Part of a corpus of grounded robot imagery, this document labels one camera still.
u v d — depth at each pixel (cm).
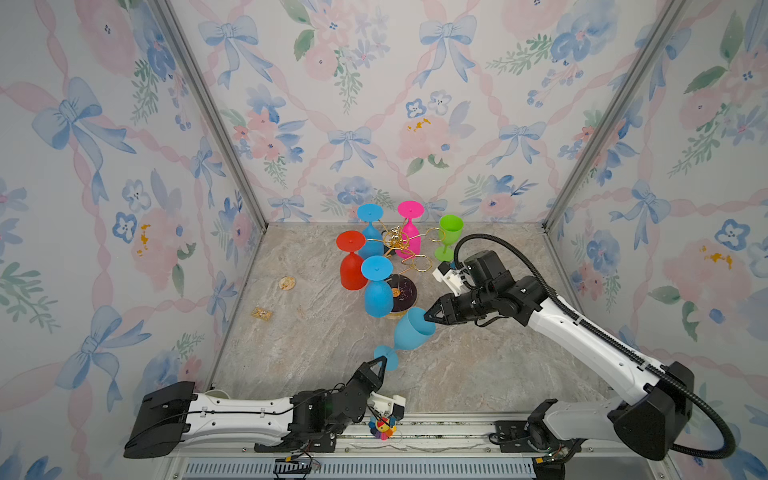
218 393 71
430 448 73
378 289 74
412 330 66
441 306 66
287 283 103
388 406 68
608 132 90
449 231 98
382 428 75
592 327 46
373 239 79
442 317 67
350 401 56
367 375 66
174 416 47
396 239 76
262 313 95
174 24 70
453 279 69
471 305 62
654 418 38
